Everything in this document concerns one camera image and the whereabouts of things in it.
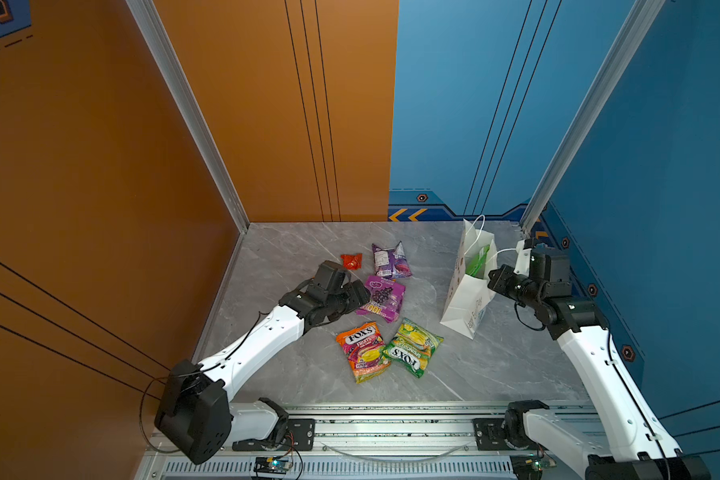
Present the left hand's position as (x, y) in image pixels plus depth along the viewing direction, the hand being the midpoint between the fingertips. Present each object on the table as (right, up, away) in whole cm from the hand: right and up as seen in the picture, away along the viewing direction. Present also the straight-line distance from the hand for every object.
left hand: (363, 294), depth 82 cm
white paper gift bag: (+29, 0, -3) cm, 29 cm away
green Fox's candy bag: (+14, -15, +3) cm, 21 cm away
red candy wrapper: (-4, +8, +23) cm, 25 cm away
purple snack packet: (+9, +8, +20) cm, 24 cm away
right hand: (+31, +7, -6) cm, 33 cm away
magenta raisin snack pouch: (+7, -3, +10) cm, 12 cm away
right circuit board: (+40, -39, -12) cm, 57 cm away
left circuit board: (-21, -39, -11) cm, 46 cm away
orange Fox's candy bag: (0, -16, +3) cm, 16 cm away
